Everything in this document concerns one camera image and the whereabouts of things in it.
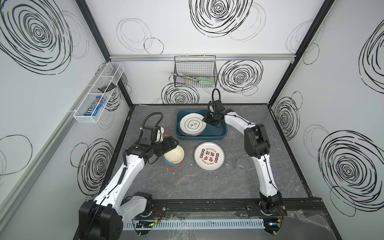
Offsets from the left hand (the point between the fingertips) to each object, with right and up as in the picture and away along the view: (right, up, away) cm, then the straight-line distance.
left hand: (175, 144), depth 79 cm
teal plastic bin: (+22, +4, +20) cm, 30 cm away
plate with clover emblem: (+8, +9, +26) cm, 29 cm away
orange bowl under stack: (-3, -12, +3) cm, 13 cm away
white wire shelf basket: (-42, +42, +14) cm, 61 cm away
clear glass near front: (+38, -13, +7) cm, 41 cm away
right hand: (+15, +13, +24) cm, 31 cm away
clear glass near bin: (+35, +4, +22) cm, 42 cm away
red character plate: (+19, -10, +12) cm, 25 cm away
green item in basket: (+18, +37, +13) cm, 43 cm away
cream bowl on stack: (-1, -8, +7) cm, 11 cm away
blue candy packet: (-38, +20, -8) cm, 44 cm away
